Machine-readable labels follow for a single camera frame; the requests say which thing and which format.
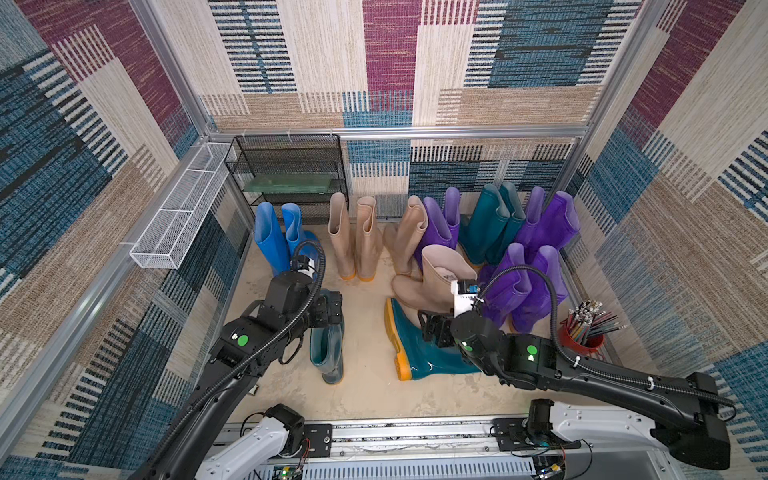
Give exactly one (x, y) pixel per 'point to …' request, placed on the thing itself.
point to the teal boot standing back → (511, 229)
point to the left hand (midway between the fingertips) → (324, 297)
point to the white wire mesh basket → (171, 234)
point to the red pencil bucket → (591, 343)
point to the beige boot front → (369, 238)
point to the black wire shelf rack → (304, 169)
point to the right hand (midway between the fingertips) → (437, 316)
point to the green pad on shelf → (289, 183)
